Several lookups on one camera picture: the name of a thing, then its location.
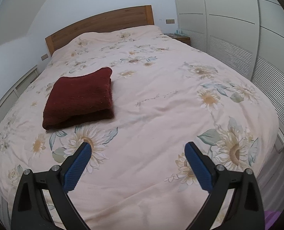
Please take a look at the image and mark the white low radiator cabinet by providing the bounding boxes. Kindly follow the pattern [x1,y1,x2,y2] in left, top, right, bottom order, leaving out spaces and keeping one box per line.
[0,66,39,122]

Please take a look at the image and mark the wall switch plate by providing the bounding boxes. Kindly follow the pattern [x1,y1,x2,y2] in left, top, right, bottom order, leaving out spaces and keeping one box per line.
[166,19,175,24]
[41,54,48,61]

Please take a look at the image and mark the wooden nightstand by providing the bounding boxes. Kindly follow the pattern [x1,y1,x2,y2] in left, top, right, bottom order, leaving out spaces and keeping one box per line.
[165,33,191,46]

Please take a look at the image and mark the pink floral duvet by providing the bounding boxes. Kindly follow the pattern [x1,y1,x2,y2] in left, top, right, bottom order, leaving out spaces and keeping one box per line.
[0,25,279,229]

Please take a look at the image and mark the left wall switch plate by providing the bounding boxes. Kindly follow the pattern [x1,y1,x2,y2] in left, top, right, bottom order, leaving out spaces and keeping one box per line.
[41,54,48,61]

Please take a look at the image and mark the right wall switch plate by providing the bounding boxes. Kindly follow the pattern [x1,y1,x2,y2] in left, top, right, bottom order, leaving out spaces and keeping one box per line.
[166,19,175,24]

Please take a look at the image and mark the dark red knit sweater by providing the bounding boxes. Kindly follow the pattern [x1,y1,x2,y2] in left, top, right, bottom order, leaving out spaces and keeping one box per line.
[42,67,114,131]

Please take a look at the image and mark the white louvered wardrobe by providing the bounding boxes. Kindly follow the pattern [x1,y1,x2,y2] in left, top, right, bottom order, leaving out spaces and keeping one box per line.
[175,0,284,151]

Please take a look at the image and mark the wooden headboard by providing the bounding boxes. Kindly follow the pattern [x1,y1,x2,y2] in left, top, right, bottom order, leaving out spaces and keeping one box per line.
[45,5,154,55]

